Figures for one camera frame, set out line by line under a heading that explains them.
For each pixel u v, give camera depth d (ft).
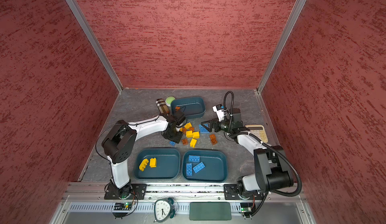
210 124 2.48
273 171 1.43
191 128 3.17
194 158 2.79
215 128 2.53
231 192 2.43
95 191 2.51
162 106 3.49
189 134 3.03
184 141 3.02
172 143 2.75
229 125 2.29
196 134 3.03
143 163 2.66
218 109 2.59
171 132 2.58
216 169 2.73
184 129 3.13
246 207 2.32
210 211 2.27
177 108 3.49
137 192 2.39
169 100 3.62
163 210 2.17
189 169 2.66
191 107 3.59
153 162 2.68
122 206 2.33
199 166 2.66
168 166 2.74
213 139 3.02
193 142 2.94
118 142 1.63
